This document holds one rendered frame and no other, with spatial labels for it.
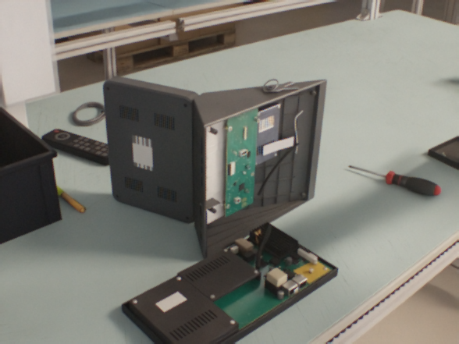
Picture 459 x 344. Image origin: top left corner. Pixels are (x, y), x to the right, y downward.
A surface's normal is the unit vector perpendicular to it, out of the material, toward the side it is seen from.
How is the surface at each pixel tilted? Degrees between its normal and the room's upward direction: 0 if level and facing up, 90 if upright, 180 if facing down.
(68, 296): 0
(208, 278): 0
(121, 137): 90
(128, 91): 90
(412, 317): 0
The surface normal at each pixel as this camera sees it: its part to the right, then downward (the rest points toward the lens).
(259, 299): 0.03, -0.86
